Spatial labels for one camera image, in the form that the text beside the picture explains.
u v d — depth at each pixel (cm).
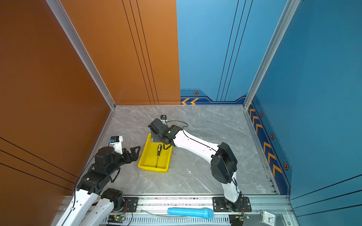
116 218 71
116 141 64
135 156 68
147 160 90
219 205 72
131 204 74
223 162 44
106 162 55
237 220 70
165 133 61
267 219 68
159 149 92
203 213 68
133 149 68
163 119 72
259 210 72
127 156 66
